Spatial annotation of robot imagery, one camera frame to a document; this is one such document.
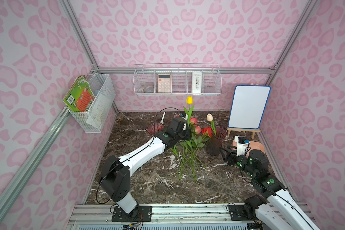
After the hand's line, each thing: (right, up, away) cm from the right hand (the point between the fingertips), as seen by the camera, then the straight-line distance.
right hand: (223, 146), depth 74 cm
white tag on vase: (-33, +14, +14) cm, 38 cm away
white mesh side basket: (-71, +15, +7) cm, 73 cm away
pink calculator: (-32, +38, +19) cm, 53 cm away
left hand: (-16, +9, +9) cm, 20 cm away
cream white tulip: (-6, +15, +4) cm, 16 cm away
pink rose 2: (-9, +8, +29) cm, 32 cm away
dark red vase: (-2, -1, +12) cm, 12 cm away
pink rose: (-11, +14, +33) cm, 38 cm away
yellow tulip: (-17, +24, +5) cm, 30 cm away
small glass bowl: (-42, +34, +18) cm, 57 cm away
